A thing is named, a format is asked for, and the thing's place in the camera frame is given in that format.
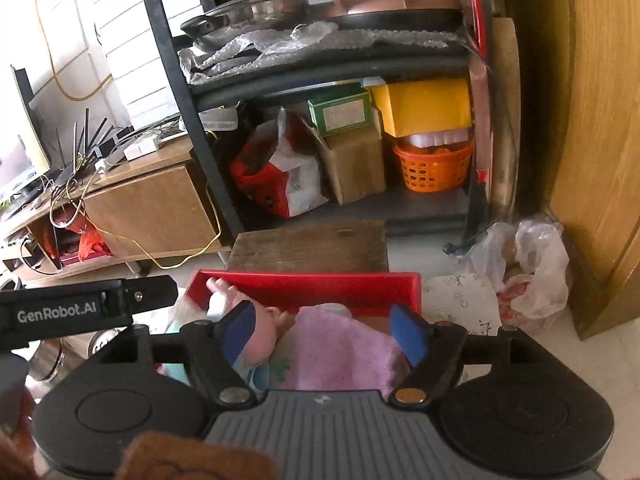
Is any red white bag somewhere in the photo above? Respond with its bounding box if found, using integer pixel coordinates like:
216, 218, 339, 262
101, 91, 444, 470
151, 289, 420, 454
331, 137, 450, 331
229, 108, 329, 218

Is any green box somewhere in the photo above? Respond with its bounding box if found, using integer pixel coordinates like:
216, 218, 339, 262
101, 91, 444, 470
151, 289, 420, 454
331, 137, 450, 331
307, 89, 372, 138

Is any orange plastic basket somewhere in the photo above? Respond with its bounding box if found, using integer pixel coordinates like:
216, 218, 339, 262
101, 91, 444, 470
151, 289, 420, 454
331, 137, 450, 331
393, 141, 474, 193

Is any yellow cable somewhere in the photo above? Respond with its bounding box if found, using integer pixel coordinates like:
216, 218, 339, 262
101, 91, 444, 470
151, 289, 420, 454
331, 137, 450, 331
31, 0, 224, 271

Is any wooden stool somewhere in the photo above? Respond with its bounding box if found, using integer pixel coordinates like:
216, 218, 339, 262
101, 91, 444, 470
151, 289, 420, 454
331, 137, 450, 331
227, 220, 390, 273

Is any yellow box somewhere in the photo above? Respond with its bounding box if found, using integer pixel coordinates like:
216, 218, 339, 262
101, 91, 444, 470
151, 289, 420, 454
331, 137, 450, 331
370, 78, 472, 138

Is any black wifi router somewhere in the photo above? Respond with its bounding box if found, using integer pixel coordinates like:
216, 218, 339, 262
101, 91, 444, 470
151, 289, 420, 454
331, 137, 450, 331
54, 108, 134, 186

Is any red cardboard box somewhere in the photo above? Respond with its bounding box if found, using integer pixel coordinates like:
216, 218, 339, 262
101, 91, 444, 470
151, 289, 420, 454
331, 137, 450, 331
184, 270, 422, 318

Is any purple towel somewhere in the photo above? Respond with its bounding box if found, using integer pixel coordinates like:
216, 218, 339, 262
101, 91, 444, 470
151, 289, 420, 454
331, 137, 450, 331
268, 304, 408, 396

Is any wooden tv cabinet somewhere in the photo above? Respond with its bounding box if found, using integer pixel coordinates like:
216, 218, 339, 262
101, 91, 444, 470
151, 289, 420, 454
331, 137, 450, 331
1, 138, 230, 282

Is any blue yellow drink can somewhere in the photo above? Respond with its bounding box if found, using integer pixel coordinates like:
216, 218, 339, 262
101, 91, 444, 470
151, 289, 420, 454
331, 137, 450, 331
87, 327, 122, 356

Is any brown cardboard carton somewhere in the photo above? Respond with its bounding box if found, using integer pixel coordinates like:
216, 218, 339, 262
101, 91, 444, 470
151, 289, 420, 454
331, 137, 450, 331
303, 122, 386, 205

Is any television monitor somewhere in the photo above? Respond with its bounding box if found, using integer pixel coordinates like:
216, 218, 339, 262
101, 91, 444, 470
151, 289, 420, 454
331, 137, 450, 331
0, 64, 51, 202

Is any baby doll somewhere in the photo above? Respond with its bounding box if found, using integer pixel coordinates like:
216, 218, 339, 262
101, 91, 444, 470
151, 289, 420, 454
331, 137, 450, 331
206, 278, 295, 365

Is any wooden cupboard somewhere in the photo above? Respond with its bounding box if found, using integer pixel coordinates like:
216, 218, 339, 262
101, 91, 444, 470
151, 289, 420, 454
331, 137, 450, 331
504, 0, 639, 338

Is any stainless steel thermos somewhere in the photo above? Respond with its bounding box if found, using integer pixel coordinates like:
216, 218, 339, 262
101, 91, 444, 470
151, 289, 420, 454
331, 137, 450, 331
27, 338, 64, 382

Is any pink lidded pan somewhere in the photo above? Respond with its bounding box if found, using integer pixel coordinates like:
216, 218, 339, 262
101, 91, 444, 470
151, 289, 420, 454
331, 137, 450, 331
329, 0, 462, 18

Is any steel pot with lid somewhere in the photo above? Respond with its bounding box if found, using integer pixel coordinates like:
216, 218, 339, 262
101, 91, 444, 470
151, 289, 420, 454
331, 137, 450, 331
180, 0, 309, 44

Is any white plastic bag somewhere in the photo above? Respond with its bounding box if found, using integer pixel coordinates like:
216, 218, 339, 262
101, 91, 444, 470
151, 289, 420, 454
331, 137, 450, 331
459, 216, 572, 333

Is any black metal shelf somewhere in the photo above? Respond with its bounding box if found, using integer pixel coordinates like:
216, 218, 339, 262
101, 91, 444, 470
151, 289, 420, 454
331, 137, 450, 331
143, 0, 492, 240

